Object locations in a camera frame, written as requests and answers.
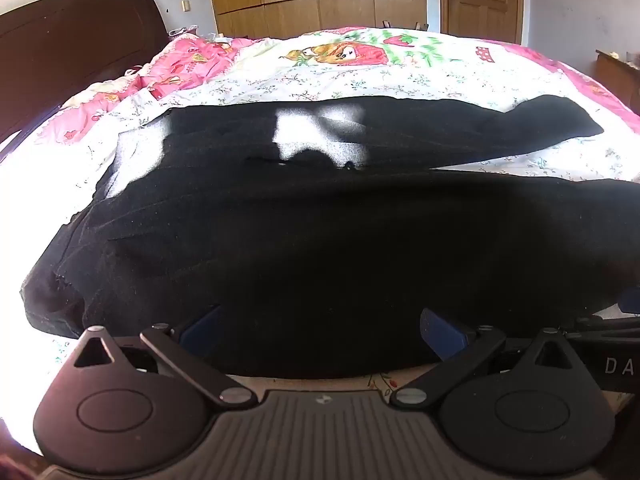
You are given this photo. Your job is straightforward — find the black pants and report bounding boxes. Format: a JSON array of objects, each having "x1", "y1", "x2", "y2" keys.
[{"x1": 19, "y1": 94, "x2": 640, "y2": 379}]

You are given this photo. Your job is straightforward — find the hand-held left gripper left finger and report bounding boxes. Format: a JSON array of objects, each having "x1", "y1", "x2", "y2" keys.
[{"x1": 74, "y1": 304, "x2": 259, "y2": 407}]

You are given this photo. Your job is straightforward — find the wooden side cabinet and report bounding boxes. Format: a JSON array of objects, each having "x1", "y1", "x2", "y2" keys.
[{"x1": 594, "y1": 49, "x2": 640, "y2": 107}]

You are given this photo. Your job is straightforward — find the printed floral blanket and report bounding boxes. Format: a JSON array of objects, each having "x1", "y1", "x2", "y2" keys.
[{"x1": 0, "y1": 26, "x2": 640, "y2": 396}]

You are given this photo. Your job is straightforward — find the dark wooden headboard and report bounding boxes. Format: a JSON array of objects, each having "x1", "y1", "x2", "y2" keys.
[{"x1": 0, "y1": 0, "x2": 167, "y2": 142}]

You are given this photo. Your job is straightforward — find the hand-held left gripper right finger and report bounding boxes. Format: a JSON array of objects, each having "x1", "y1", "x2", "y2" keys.
[{"x1": 390, "y1": 307, "x2": 582, "y2": 409}]

